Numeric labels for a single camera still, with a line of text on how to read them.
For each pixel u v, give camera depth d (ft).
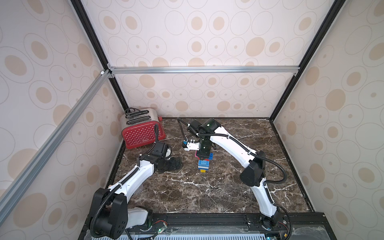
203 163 2.73
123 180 1.53
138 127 3.02
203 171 3.00
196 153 2.36
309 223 2.45
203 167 2.84
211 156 2.53
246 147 1.77
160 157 2.01
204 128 1.92
